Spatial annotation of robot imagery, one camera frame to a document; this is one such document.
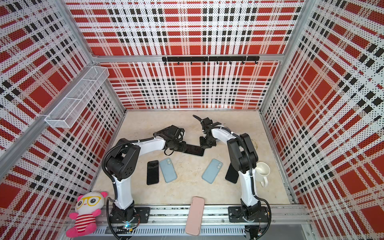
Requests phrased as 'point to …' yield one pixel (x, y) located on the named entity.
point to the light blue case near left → (168, 172)
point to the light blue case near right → (212, 171)
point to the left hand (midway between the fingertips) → (185, 150)
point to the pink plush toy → (88, 206)
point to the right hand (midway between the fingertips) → (204, 147)
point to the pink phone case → (195, 216)
